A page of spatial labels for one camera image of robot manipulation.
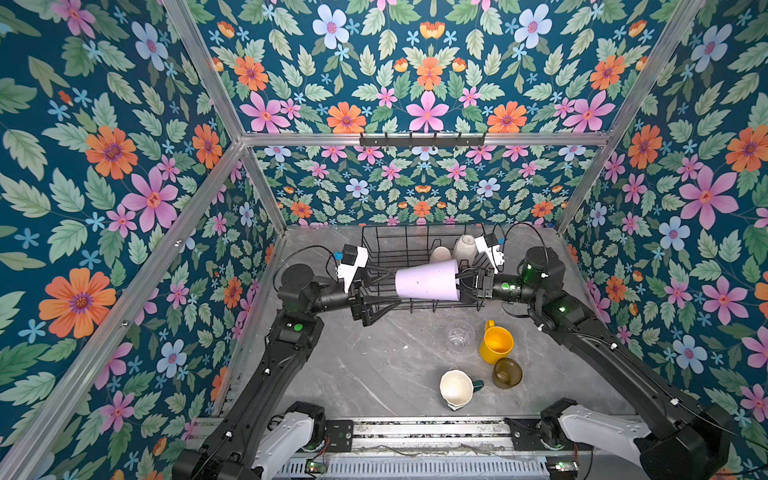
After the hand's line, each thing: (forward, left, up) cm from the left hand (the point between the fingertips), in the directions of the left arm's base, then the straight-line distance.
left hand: (395, 287), depth 59 cm
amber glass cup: (-8, -30, -35) cm, 47 cm away
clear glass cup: (+3, -19, -36) cm, 41 cm away
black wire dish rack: (+41, 0, -36) cm, 54 cm away
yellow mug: (0, -29, -34) cm, 45 cm away
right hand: (+3, -12, -3) cm, 12 cm away
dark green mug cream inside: (-12, -15, -33) cm, 38 cm away
